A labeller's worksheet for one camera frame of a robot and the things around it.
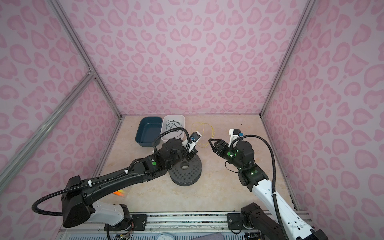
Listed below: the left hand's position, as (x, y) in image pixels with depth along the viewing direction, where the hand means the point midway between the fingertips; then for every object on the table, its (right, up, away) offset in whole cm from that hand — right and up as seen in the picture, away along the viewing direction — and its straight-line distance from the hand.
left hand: (197, 137), depth 71 cm
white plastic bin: (-13, +12, +43) cm, 47 cm away
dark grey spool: (-7, -21, +13) cm, 26 cm away
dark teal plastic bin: (-36, +4, +41) cm, 54 cm away
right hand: (+6, -2, 0) cm, 7 cm away
